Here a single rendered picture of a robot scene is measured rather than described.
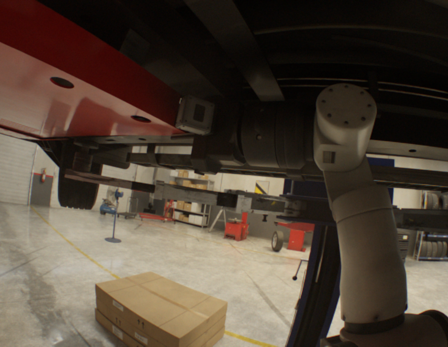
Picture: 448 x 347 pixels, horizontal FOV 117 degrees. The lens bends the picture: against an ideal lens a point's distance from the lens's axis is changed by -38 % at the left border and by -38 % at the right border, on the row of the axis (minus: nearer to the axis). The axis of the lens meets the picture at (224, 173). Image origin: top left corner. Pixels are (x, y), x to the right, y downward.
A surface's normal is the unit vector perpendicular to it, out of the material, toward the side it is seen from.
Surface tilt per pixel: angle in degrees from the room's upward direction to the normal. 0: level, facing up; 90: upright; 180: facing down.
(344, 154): 165
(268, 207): 90
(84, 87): 178
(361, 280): 78
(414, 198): 90
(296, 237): 90
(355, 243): 88
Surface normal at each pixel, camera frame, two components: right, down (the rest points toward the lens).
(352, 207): -0.84, -0.22
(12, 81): -0.18, 0.98
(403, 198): -0.44, -0.16
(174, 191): 0.45, -0.04
